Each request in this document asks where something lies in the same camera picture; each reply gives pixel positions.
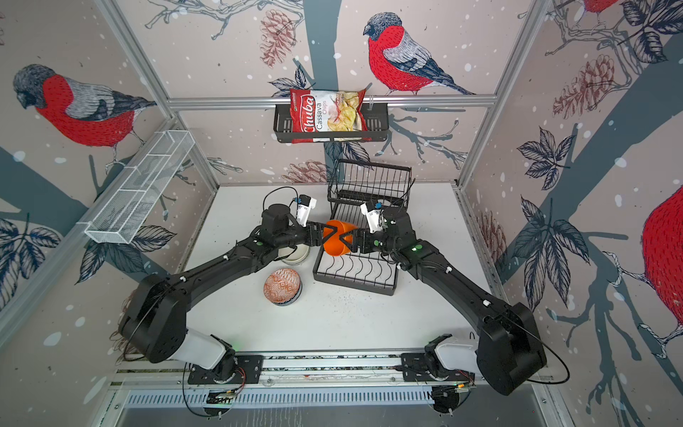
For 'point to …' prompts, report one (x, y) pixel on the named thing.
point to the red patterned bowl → (283, 286)
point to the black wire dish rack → (360, 193)
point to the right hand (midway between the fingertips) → (344, 241)
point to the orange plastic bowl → (334, 245)
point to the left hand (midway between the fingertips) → (331, 228)
